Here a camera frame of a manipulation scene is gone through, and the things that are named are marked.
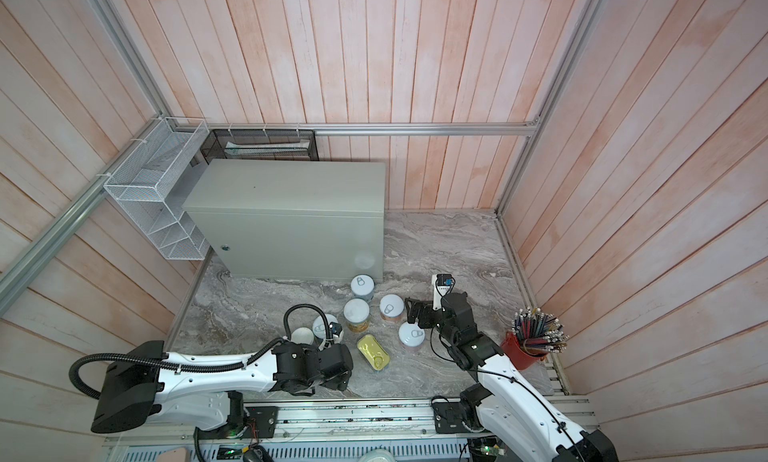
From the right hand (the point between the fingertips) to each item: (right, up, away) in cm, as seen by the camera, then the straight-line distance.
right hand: (420, 298), depth 83 cm
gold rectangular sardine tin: (-13, -15, -1) cm, 20 cm away
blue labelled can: (-29, -8, +1) cm, 30 cm away
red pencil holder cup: (+29, -9, -5) cm, 31 cm away
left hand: (-24, -20, -5) cm, 31 cm away
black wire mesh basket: (-48, +46, +7) cm, 67 cm away
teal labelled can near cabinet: (-17, +2, +9) cm, 20 cm away
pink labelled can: (-3, -11, -1) cm, 11 cm away
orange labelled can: (-8, -4, +5) cm, 10 cm away
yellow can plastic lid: (-18, -5, +1) cm, 19 cm away
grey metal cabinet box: (-36, +22, -4) cm, 43 cm away
